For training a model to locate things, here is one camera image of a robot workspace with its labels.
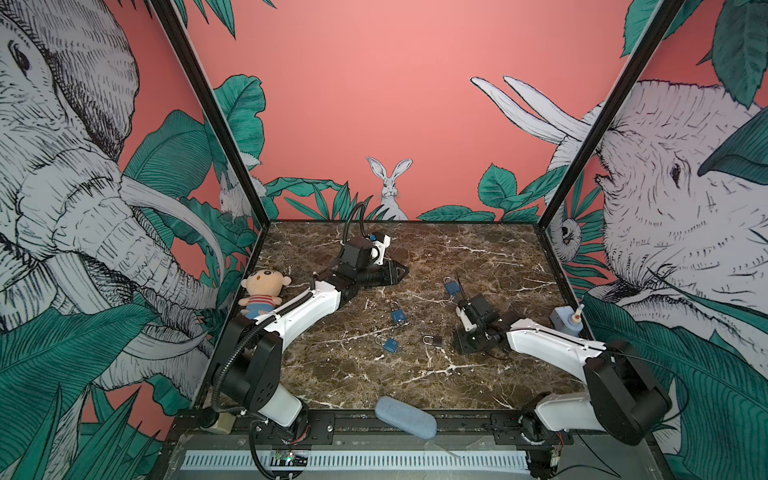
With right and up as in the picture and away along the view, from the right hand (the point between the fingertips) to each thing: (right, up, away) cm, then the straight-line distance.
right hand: (458, 340), depth 88 cm
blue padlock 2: (-18, +6, +7) cm, 21 cm away
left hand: (-15, +22, -6) cm, 28 cm away
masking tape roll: (-61, -16, -16) cm, 65 cm away
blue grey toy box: (+32, +6, +1) cm, 32 cm away
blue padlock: (+1, +14, +15) cm, 20 cm away
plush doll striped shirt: (-61, +15, +5) cm, 63 cm away
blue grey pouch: (-16, -15, -15) cm, 26 cm away
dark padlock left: (-6, -1, +2) cm, 6 cm away
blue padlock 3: (-20, -2, 0) cm, 20 cm away
